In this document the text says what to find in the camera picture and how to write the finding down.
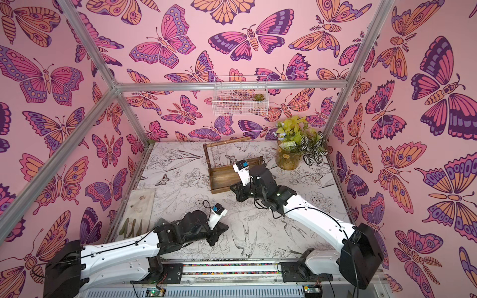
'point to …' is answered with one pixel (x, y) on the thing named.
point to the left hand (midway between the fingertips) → (229, 227)
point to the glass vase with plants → (295, 139)
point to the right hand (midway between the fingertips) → (232, 185)
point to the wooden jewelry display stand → (223, 177)
